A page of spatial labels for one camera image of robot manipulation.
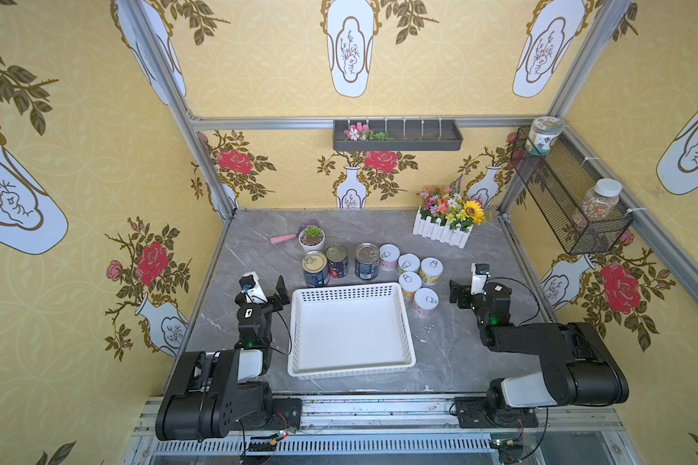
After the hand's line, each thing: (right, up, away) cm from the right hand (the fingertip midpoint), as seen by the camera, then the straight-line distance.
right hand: (473, 279), depth 94 cm
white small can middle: (-20, +5, +4) cm, 21 cm away
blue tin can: (-51, +4, -2) cm, 51 cm away
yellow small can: (-13, +3, +4) cm, 13 cm away
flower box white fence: (-8, +21, +5) cm, 23 cm away
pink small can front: (-16, -6, -4) cm, 18 cm away
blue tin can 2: (-34, +6, -1) cm, 35 cm away
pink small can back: (-26, +7, +7) cm, 28 cm away
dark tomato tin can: (-44, +7, +1) cm, 45 cm away
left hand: (-68, 0, -6) cm, 68 cm away
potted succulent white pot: (-53, +13, +9) cm, 56 cm away
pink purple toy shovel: (-65, +13, +19) cm, 69 cm away
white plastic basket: (-41, -15, -4) cm, 44 cm away
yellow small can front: (-20, -1, 0) cm, 20 cm away
